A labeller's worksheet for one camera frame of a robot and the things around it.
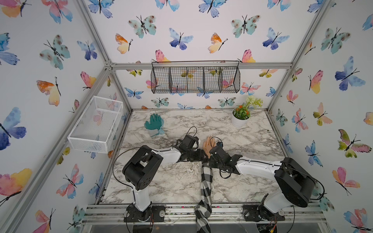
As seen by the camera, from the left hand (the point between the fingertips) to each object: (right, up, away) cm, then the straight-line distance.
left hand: (206, 156), depth 91 cm
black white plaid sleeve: (-3, -20, -21) cm, 30 cm away
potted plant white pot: (+24, +27, +7) cm, 37 cm away
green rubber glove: (-36, +21, +20) cm, 47 cm away
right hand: (+3, -2, -2) cm, 4 cm away
